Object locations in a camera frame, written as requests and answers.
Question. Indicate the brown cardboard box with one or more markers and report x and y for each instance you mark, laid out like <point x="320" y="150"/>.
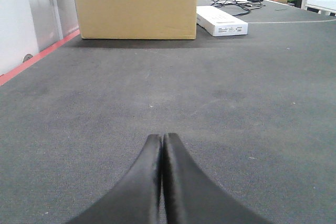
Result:
<point x="136" y="6"/>

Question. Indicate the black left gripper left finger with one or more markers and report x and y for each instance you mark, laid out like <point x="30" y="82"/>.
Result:
<point x="141" y="187"/>

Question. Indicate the long white carton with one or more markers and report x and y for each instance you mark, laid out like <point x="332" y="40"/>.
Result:
<point x="223" y="20"/>

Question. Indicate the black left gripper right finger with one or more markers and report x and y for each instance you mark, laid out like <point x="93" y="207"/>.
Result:
<point x="189" y="192"/>

